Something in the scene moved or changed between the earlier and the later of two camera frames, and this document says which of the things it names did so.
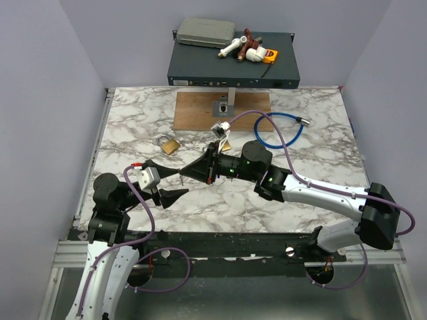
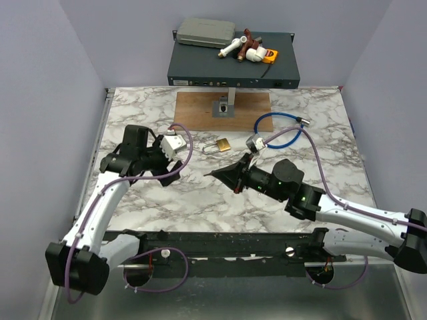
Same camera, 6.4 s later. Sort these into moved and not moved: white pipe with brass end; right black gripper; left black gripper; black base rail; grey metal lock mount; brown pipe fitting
Moved: right black gripper; left black gripper
Not moved: brown pipe fitting; black base rail; white pipe with brass end; grey metal lock mount
